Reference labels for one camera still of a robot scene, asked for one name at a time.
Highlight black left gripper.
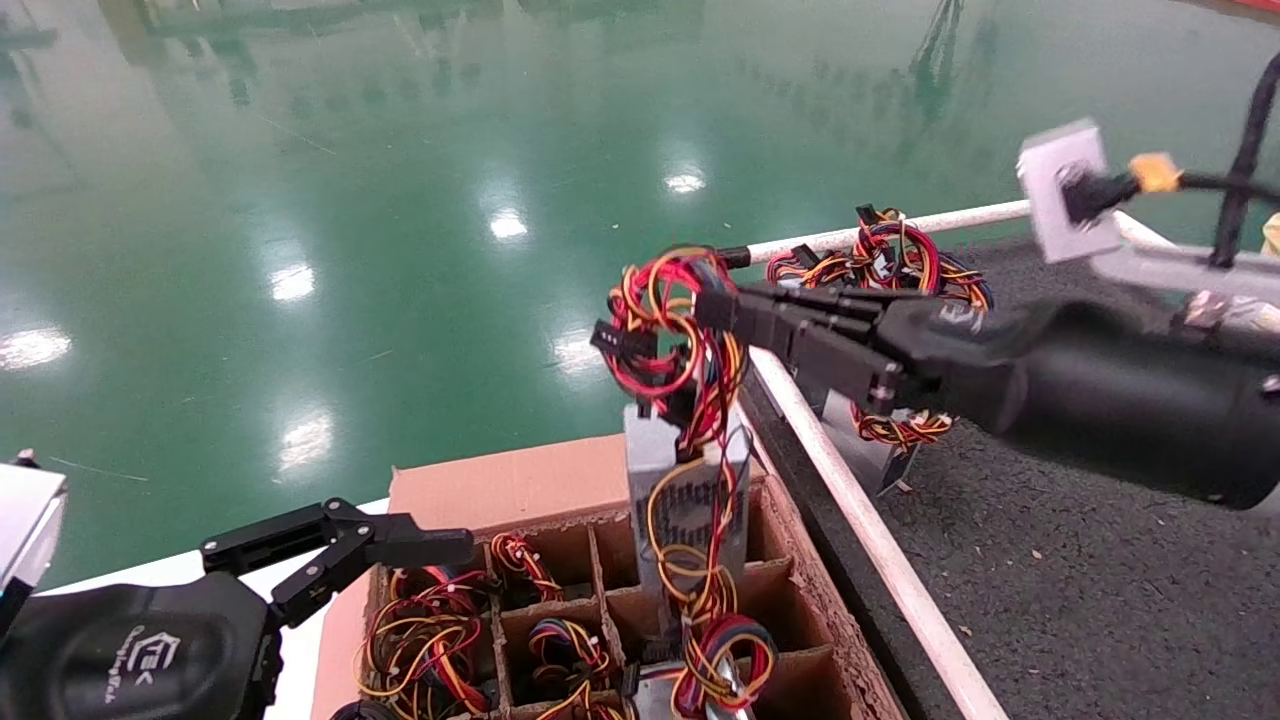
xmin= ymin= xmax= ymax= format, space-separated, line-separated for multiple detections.
xmin=0 ymin=572 xmax=401 ymax=720

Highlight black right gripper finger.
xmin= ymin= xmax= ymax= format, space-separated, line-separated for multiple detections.
xmin=695 ymin=280 xmax=903 ymax=333

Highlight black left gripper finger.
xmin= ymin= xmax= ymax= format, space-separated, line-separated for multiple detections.
xmin=200 ymin=497 xmax=478 ymax=629

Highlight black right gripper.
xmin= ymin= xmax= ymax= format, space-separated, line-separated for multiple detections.
xmin=745 ymin=295 xmax=1280 ymax=511

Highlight silver power supply coloured cables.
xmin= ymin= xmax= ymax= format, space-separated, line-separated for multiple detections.
xmin=527 ymin=618 xmax=616 ymax=696
xmin=488 ymin=533 xmax=566 ymax=606
xmin=358 ymin=585 xmax=501 ymax=720
xmin=825 ymin=400 xmax=961 ymax=498
xmin=670 ymin=612 xmax=779 ymax=720
xmin=385 ymin=565 xmax=491 ymax=601
xmin=765 ymin=245 xmax=851 ymax=291
xmin=850 ymin=205 xmax=996 ymax=311
xmin=545 ymin=690 xmax=631 ymax=720
xmin=592 ymin=245 xmax=753 ymax=651

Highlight brown cardboard divider box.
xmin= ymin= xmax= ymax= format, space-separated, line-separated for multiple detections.
xmin=310 ymin=432 xmax=906 ymax=720

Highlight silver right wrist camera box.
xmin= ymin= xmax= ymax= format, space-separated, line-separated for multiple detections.
xmin=1018 ymin=118 xmax=1123 ymax=263

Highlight black cable orange connector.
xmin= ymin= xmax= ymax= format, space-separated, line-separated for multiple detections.
xmin=1062 ymin=150 xmax=1280 ymax=223

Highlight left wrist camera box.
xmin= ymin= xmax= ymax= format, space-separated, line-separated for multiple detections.
xmin=0 ymin=450 xmax=68 ymax=621

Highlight black braided cable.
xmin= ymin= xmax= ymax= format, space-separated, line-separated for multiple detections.
xmin=1212 ymin=50 xmax=1280 ymax=269

